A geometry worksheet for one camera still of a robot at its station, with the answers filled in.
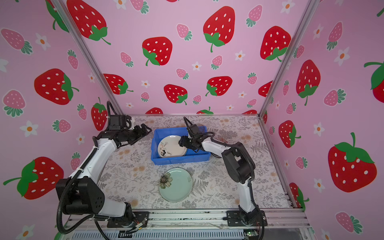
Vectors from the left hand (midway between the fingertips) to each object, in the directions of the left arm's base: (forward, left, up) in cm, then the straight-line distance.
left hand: (146, 131), depth 84 cm
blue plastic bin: (+11, -2, -15) cm, 19 cm away
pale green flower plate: (-23, -17, -21) cm, 35 cm away
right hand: (+2, -18, -13) cm, 23 cm away
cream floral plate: (+2, -10, -20) cm, 22 cm away
